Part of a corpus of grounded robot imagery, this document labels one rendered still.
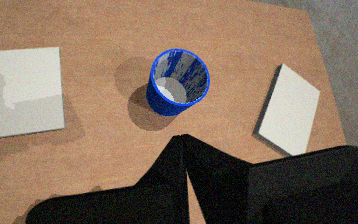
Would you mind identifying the blue cup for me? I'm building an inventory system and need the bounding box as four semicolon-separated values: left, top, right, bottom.
146;49;210;117

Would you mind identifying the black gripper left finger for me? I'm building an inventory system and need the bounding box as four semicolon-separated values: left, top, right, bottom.
25;135;190;224

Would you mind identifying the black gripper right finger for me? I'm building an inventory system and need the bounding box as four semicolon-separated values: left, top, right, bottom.
180;134;358;224

